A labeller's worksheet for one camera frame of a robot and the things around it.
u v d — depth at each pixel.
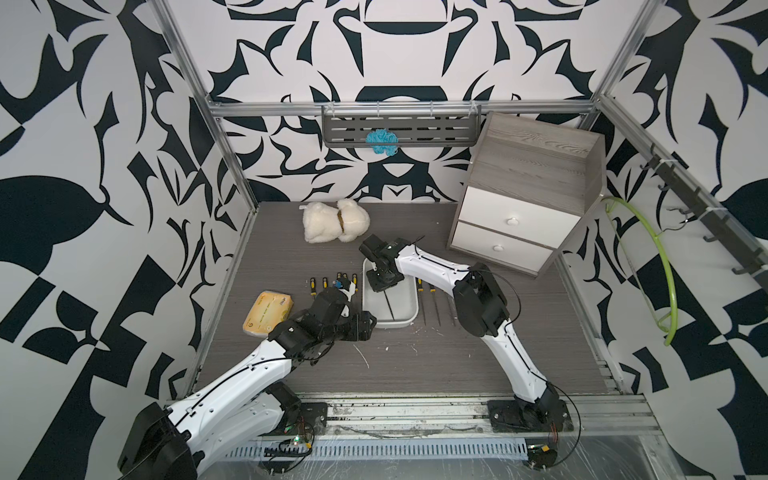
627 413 0.77
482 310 0.59
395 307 0.92
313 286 0.96
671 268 0.70
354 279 0.97
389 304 0.94
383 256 0.73
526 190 0.82
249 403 0.59
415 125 0.95
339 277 0.99
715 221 0.58
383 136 0.90
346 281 0.72
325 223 1.01
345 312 0.64
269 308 0.89
